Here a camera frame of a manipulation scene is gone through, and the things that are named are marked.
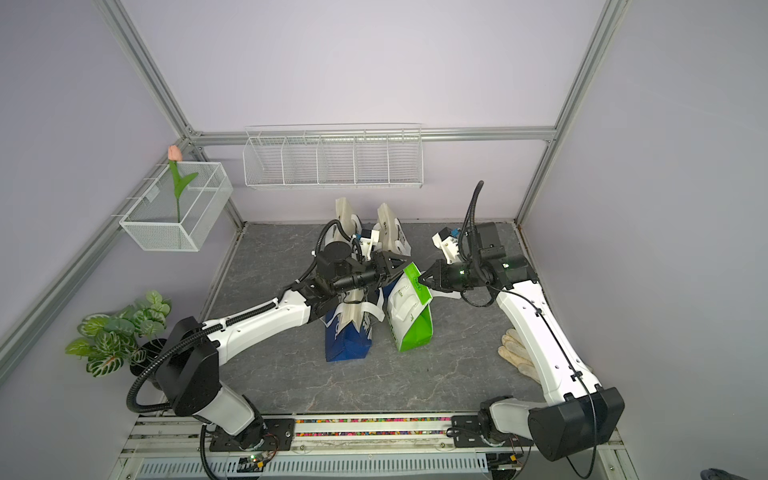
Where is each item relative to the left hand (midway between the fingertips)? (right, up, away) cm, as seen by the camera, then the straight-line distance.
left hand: (414, 265), depth 71 cm
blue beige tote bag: (-16, -14, -2) cm, 21 cm away
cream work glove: (+30, -26, +15) cm, 42 cm away
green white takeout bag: (-1, -11, 0) cm, 11 cm away
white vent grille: (-23, -48, 0) cm, 53 cm away
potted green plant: (-66, -16, -3) cm, 68 cm away
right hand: (+2, -3, +1) cm, 4 cm away
